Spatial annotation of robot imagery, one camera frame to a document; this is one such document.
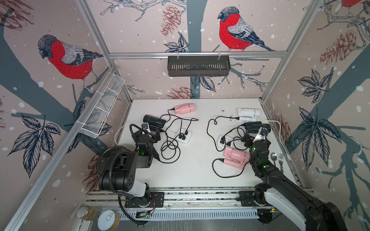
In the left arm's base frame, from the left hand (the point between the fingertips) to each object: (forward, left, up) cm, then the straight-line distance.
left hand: (151, 126), depth 92 cm
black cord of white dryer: (+9, -44, -9) cm, 46 cm away
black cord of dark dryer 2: (-6, -47, -7) cm, 48 cm away
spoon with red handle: (-16, -78, -9) cm, 80 cm away
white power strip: (-4, -24, -8) cm, 26 cm away
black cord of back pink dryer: (-1, -23, -6) cm, 23 cm away
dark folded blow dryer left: (+10, +1, -8) cm, 13 cm away
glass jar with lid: (-46, +20, -1) cm, 50 cm away
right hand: (-7, -64, +5) cm, 64 cm away
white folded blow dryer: (+15, -67, -6) cm, 69 cm away
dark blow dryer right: (+3, -69, -6) cm, 70 cm away
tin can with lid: (-48, +12, -5) cm, 50 cm away
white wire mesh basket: (-1, +31, +8) cm, 33 cm away
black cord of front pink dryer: (-19, -45, -8) cm, 50 cm away
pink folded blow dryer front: (-18, -53, -7) cm, 56 cm away
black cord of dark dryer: (-4, -21, -7) cm, 23 cm away
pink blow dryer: (+20, -22, -5) cm, 30 cm away
